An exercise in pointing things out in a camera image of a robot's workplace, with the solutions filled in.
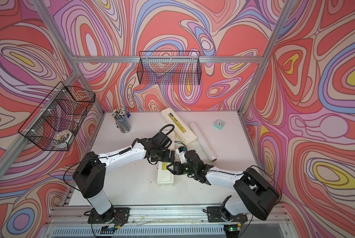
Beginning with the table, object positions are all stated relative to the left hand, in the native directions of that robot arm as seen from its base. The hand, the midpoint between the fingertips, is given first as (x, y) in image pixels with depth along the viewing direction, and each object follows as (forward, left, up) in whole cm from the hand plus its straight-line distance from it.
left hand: (171, 159), depth 86 cm
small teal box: (+32, -35, -5) cm, 48 cm away
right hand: (-7, 0, -2) cm, 7 cm away
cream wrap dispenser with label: (-11, +3, +1) cm, 11 cm away
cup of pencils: (+25, +33, +7) cm, 42 cm away
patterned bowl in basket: (+2, +53, +21) cm, 57 cm away
